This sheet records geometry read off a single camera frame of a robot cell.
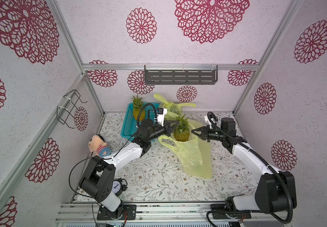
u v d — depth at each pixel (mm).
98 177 454
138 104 1030
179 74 947
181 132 767
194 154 726
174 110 925
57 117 692
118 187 796
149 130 619
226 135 605
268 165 459
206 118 796
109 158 486
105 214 730
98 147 912
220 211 744
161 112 687
